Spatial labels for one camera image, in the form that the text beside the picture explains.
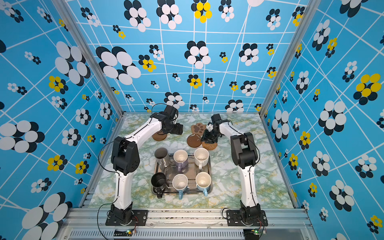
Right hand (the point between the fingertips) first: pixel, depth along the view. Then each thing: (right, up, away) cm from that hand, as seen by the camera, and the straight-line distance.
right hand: (204, 140), depth 103 cm
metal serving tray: (-8, -22, -17) cm, 29 cm away
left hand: (-17, +8, -6) cm, 20 cm away
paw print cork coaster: (-4, +8, +6) cm, 11 cm away
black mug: (-27, -20, -20) cm, 39 cm away
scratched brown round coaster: (-7, 0, 0) cm, 7 cm away
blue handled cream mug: (-2, -21, -19) cm, 28 cm away
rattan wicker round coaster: (+3, -4, -3) cm, 6 cm away
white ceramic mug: (-3, -9, -9) cm, 13 cm away
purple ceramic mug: (-16, -10, -9) cm, 21 cm away
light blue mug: (-15, -22, -18) cm, 32 cm away
